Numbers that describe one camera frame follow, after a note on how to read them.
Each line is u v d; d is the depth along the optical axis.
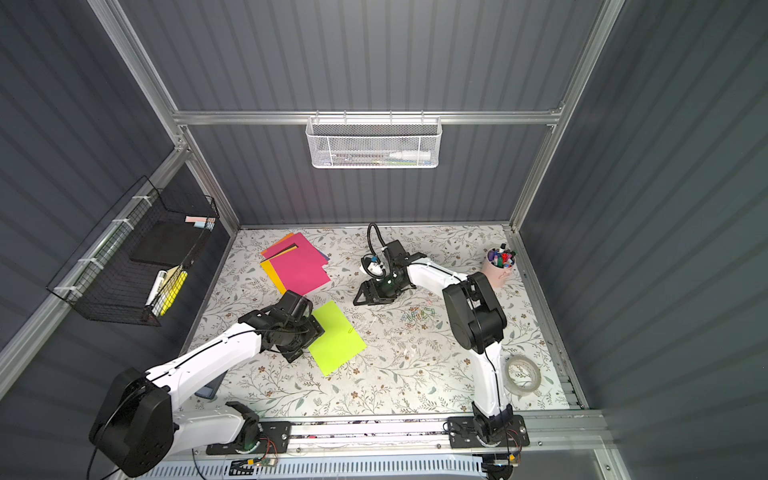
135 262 0.73
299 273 1.06
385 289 0.84
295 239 1.16
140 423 0.40
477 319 0.56
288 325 0.65
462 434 0.73
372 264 0.88
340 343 0.93
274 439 0.73
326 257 1.12
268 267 1.08
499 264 0.94
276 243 1.16
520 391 0.78
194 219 0.85
